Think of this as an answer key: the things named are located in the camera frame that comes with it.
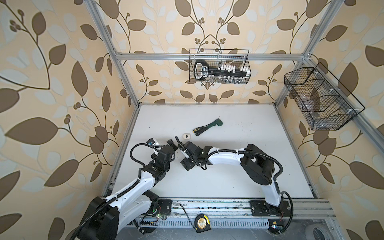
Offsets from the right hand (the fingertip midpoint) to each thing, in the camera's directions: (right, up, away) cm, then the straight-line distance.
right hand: (187, 160), depth 90 cm
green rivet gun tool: (+8, +17, +14) cm, 24 cm away
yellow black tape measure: (+9, -23, -22) cm, 33 cm away
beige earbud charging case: (-1, +14, +10) cm, 17 cm away
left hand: (-10, +11, -5) cm, 16 cm away
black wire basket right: (+70, +33, -18) cm, 79 cm away
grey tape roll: (+62, -27, -22) cm, 71 cm away
